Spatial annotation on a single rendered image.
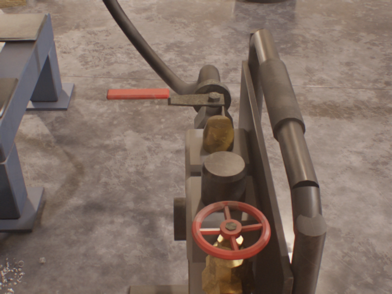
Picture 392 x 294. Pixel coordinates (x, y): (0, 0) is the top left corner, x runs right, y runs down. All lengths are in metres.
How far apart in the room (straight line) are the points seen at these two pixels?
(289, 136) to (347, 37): 1.56
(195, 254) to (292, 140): 0.17
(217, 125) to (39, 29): 0.92
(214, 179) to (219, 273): 0.09
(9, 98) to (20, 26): 0.34
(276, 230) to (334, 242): 0.71
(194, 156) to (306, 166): 0.21
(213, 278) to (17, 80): 0.83
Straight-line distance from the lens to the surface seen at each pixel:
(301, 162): 0.49
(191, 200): 0.61
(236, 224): 0.52
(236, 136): 0.70
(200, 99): 0.75
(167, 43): 1.96
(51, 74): 1.62
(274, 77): 0.60
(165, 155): 1.43
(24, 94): 1.33
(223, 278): 0.54
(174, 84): 1.22
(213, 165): 0.58
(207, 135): 0.66
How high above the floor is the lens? 0.87
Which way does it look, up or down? 37 degrees down
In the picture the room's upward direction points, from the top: straight up
